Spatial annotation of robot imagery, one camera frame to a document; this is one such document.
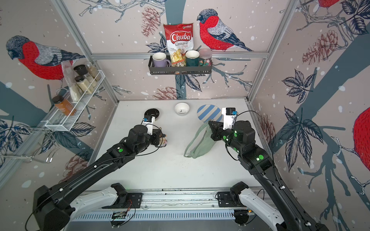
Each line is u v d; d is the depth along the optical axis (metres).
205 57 0.84
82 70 0.78
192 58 0.80
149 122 0.66
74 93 0.70
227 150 0.58
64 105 0.67
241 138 0.46
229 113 0.54
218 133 0.56
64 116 0.71
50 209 0.37
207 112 1.12
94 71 0.86
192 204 0.73
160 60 0.81
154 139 0.67
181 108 1.11
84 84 0.76
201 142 0.74
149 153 0.56
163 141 0.78
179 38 0.79
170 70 0.88
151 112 1.07
